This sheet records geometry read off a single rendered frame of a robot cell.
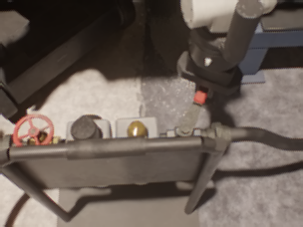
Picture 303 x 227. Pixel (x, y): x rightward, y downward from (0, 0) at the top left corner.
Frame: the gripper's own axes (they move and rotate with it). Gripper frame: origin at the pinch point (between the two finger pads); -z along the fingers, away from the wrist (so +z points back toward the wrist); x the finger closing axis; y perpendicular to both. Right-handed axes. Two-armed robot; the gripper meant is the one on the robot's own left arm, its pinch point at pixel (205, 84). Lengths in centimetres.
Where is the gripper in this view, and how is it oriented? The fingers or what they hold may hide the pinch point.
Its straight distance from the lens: 69.3
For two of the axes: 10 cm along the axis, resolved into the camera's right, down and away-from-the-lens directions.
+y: 4.2, -8.1, 4.1
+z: 0.0, -4.5, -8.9
